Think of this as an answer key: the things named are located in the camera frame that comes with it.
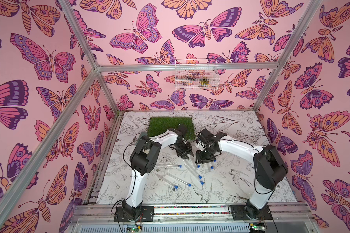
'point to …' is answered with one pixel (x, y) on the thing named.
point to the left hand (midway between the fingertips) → (194, 155)
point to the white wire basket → (196, 74)
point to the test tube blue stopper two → (201, 182)
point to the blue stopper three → (198, 166)
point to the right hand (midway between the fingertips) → (199, 160)
